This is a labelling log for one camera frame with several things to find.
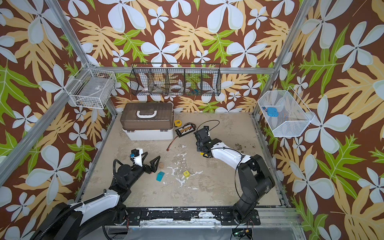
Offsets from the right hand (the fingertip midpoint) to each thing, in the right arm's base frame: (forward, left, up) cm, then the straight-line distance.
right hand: (202, 143), depth 92 cm
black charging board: (+16, +11, -7) cm, 21 cm away
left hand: (-9, +29, +6) cm, 31 cm away
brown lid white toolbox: (+9, +33, +12) cm, 36 cm away
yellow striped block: (-3, 0, -7) cm, 8 cm away
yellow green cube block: (-17, +10, -6) cm, 20 cm away
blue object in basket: (+11, -41, +17) cm, 46 cm away
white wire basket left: (+23, +65, +25) cm, 74 cm away
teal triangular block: (-17, +26, -8) cm, 32 cm away
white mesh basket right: (+2, -47, +22) cm, 52 cm away
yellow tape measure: (+22, +17, -5) cm, 29 cm away
